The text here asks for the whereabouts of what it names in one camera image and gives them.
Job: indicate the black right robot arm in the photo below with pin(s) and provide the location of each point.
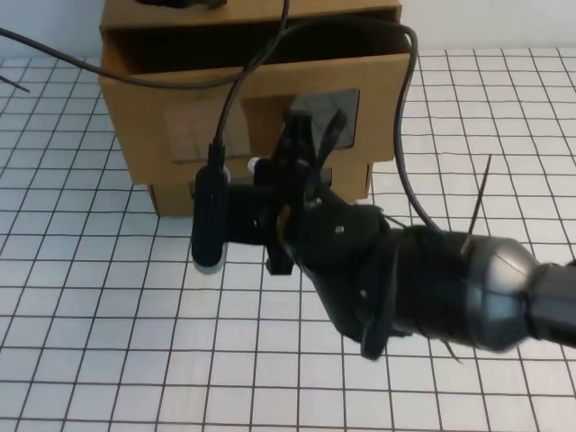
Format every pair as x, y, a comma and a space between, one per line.
478, 291

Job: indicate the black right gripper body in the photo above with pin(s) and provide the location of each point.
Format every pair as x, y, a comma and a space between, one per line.
345, 249

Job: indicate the brown cardboard shoebox cabinet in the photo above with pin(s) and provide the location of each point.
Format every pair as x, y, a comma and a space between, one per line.
133, 14

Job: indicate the black wrist camera silver lens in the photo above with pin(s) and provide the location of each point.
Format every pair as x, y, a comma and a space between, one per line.
210, 196

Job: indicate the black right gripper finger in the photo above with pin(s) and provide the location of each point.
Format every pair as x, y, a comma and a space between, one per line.
286, 172
328, 142

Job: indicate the brown cardboard drawer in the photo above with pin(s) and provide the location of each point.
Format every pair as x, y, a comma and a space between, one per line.
323, 67
350, 181

